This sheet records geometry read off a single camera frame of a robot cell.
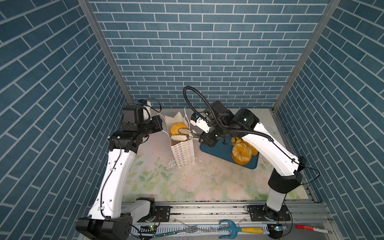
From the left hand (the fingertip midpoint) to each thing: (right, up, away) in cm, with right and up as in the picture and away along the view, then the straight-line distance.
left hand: (163, 119), depth 70 cm
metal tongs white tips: (+9, -9, -1) cm, 12 cm away
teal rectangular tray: (+33, -20, +21) cm, 44 cm away
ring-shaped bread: (+5, -4, +7) cm, 10 cm away
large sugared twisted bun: (+42, -20, +19) cm, 51 cm away
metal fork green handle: (+13, -52, 0) cm, 54 cm away
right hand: (+17, -8, -3) cm, 19 cm away
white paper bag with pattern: (+9, -17, +8) cm, 21 cm away
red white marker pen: (+70, -51, 0) cm, 87 cm away
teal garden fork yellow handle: (+33, -51, -2) cm, 61 cm away
